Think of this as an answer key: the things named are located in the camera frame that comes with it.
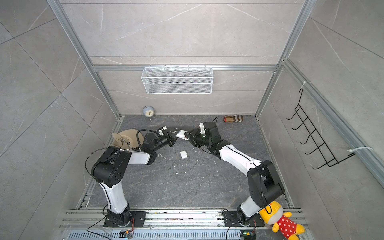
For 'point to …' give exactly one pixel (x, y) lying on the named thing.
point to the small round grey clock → (148, 112)
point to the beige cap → (128, 138)
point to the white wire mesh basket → (179, 80)
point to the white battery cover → (183, 154)
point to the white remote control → (180, 134)
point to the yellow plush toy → (273, 213)
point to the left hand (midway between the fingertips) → (181, 127)
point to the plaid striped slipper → (233, 118)
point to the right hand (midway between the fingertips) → (184, 134)
